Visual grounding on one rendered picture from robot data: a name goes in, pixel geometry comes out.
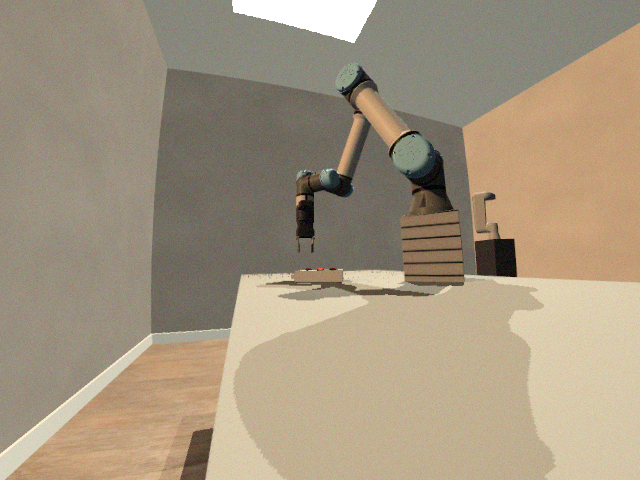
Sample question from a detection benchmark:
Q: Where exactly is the white power strip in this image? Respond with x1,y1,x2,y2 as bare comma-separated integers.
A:
291,268,343,283

